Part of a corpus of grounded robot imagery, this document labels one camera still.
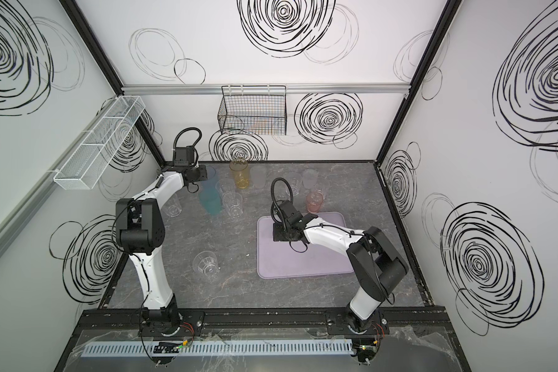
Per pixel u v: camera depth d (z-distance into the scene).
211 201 0.98
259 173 1.07
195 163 0.86
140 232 0.55
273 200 0.71
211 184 0.95
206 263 0.87
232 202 1.01
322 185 1.06
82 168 0.72
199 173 0.91
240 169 1.02
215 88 1.75
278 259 0.84
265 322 0.75
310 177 1.08
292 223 0.69
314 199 1.05
